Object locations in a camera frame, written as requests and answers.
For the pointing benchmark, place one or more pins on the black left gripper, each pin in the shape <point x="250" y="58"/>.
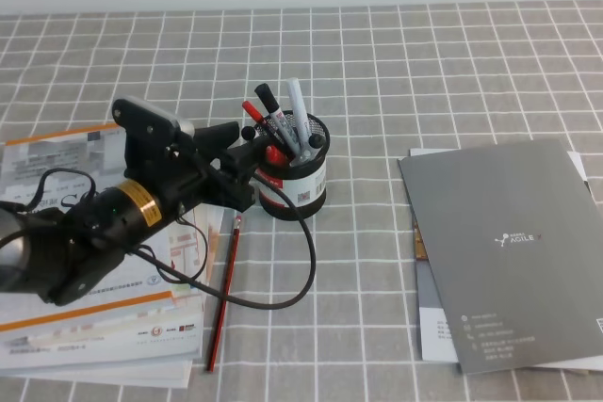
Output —
<point x="226" y="186"/>

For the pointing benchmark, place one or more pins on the red pencil with eraser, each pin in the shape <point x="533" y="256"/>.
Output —
<point x="226" y="284"/>

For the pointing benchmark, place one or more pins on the white marker round black cap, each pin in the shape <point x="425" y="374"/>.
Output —
<point x="249" y="133"/>

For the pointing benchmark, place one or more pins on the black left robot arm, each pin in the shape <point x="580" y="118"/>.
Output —
<point x="60" y="256"/>

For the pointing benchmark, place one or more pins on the red pen upper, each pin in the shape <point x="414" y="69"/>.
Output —
<point x="258" y="118"/>

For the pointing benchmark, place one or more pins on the black mesh pen holder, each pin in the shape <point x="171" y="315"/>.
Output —
<point x="304" y="185"/>

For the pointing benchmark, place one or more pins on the red marker low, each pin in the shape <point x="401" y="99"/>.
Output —
<point x="275" y="157"/>

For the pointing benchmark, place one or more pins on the silver grey marker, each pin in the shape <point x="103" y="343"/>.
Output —
<point x="299" y="113"/>

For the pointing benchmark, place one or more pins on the white marker small black cap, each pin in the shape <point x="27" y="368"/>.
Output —
<point x="310" y="150"/>

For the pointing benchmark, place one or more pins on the grey white grid tablecloth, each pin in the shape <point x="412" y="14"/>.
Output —
<point x="384" y="80"/>

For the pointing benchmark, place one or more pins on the white lower book stack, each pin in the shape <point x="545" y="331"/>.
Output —
<point x="154" y="348"/>

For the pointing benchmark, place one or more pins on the grey Agilex brochure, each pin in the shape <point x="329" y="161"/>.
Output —
<point x="514" y="241"/>

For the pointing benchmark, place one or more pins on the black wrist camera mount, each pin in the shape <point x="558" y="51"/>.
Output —
<point x="158" y="143"/>

